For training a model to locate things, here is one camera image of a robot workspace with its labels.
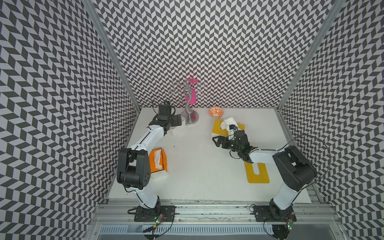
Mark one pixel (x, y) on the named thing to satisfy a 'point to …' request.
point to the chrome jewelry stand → (187, 90)
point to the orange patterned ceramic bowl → (216, 112)
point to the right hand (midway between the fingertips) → (217, 140)
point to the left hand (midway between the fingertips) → (172, 118)
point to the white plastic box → (175, 130)
